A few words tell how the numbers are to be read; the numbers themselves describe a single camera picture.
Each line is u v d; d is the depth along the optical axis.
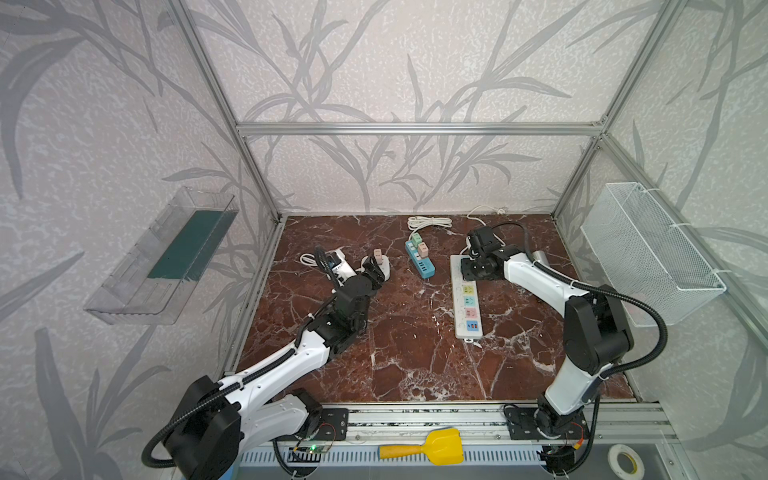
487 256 0.68
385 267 1.02
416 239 1.05
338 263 0.67
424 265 1.02
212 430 0.39
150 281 0.64
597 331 0.47
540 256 1.05
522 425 0.73
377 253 0.99
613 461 0.69
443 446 0.70
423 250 1.02
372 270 0.71
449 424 0.76
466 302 0.94
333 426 0.72
